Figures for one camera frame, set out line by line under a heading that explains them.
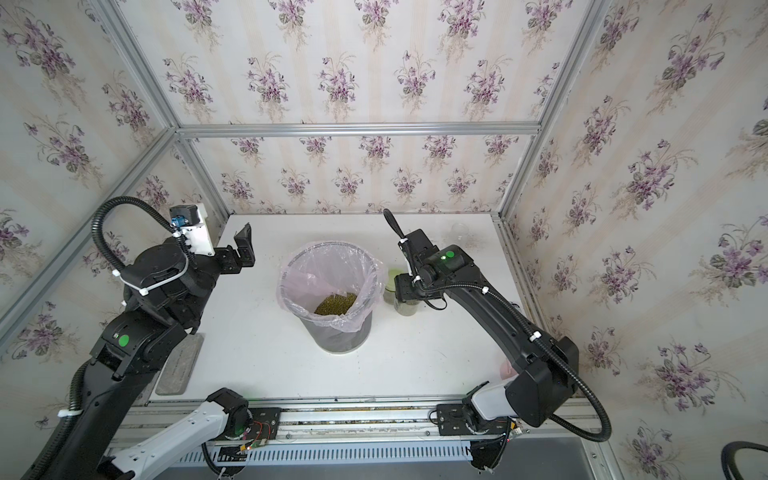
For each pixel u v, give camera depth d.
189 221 0.45
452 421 0.73
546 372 0.39
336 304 0.91
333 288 0.89
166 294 0.40
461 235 1.01
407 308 0.80
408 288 0.67
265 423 0.73
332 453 0.73
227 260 0.51
